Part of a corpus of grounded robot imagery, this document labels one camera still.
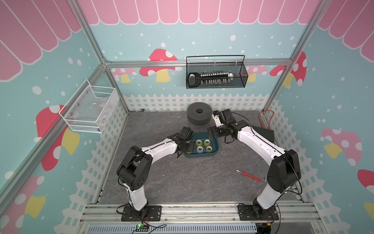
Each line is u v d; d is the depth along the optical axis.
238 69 0.94
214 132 0.78
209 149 0.97
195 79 0.89
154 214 0.74
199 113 1.12
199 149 0.97
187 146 0.84
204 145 1.00
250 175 0.87
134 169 0.48
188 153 0.92
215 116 0.79
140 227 0.73
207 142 1.00
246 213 0.74
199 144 1.00
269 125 1.13
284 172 0.45
